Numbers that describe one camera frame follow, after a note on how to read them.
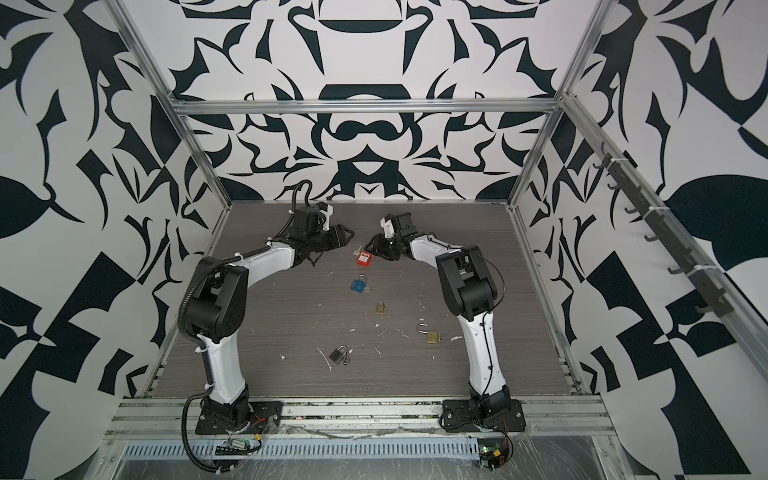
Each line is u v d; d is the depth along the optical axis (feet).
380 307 3.08
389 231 3.18
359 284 3.21
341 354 2.77
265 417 2.41
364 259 3.34
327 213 2.92
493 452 2.34
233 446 2.25
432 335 2.85
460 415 2.44
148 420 2.49
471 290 1.95
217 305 1.72
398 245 2.77
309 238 2.58
